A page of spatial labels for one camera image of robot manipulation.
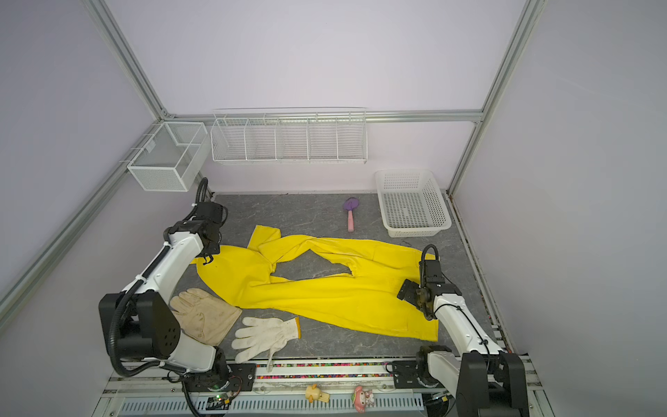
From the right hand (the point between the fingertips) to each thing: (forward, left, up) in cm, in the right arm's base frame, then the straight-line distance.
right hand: (414, 296), depth 88 cm
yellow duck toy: (-28, +33, +3) cm, 43 cm away
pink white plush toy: (-29, +19, +2) cm, 35 cm away
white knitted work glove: (-13, +49, -1) cm, 51 cm away
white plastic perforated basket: (+44, -7, 0) cm, 44 cm away
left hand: (+9, +71, +15) cm, 74 cm away
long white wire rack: (+52, +44, +29) cm, 74 cm away
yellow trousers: (+1, +16, -2) cm, 16 cm away
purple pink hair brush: (+43, +21, 0) cm, 47 cm away
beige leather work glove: (-6, +71, -1) cm, 71 cm away
